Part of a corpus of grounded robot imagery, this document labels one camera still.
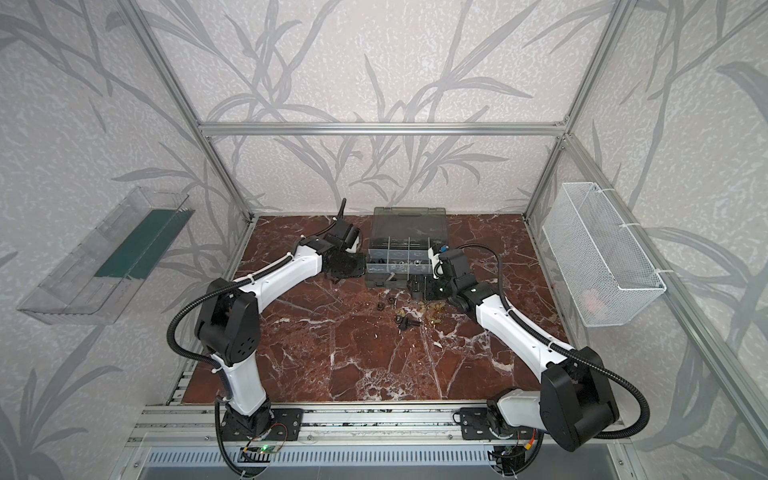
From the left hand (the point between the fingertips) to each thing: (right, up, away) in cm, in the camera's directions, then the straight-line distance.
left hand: (368, 262), depth 92 cm
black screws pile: (+12, -18, -1) cm, 22 cm away
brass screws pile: (+20, -16, +2) cm, 26 cm away
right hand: (+16, -3, -6) cm, 18 cm away
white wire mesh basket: (+53, 0, -31) cm, 62 cm away
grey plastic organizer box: (+9, +6, +18) cm, 21 cm away
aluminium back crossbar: (+4, +43, +2) cm, 43 cm away
